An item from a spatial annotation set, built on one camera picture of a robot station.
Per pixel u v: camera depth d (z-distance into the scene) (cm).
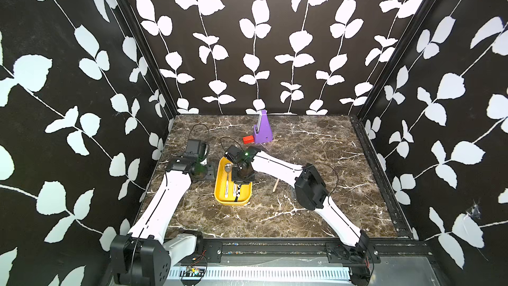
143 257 38
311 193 59
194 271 71
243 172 80
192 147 65
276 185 91
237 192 88
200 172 69
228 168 95
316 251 75
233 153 75
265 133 104
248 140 108
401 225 84
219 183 91
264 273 70
